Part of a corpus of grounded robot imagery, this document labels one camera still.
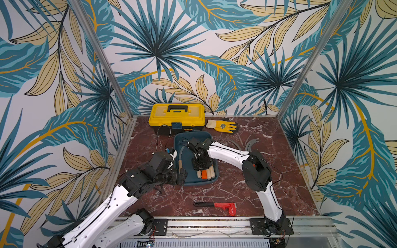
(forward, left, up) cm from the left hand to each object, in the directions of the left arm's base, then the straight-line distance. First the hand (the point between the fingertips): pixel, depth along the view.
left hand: (177, 176), depth 70 cm
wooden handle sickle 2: (+8, -10, -16) cm, 21 cm away
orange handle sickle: (+30, -43, -18) cm, 55 cm away
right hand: (+12, -9, -16) cm, 22 cm away
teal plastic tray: (+19, -1, -16) cm, 25 cm away
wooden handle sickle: (+9, -16, -16) cm, 24 cm away
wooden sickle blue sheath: (+10, -18, -17) cm, 27 cm away
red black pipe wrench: (-8, -27, -17) cm, 33 cm away
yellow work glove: (+46, -27, -17) cm, 56 cm away
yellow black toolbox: (+37, +10, -2) cm, 39 cm away
